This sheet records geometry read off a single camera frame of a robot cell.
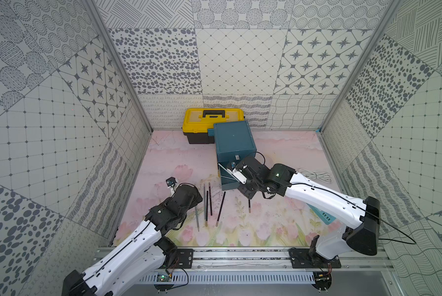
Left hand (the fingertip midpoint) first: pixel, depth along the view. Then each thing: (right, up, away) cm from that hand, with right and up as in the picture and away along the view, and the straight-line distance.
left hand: (191, 191), depth 79 cm
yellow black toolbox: (-2, +34, +22) cm, 40 cm away
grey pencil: (+1, -12, +9) cm, 15 cm away
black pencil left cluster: (+6, -10, +9) cm, 15 cm away
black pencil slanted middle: (+13, -10, +9) cm, 19 cm away
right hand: (+24, +4, -4) cm, 24 cm away
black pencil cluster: (+8, -9, +10) cm, 15 cm away
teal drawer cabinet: (+19, +22, +7) cm, 30 cm away
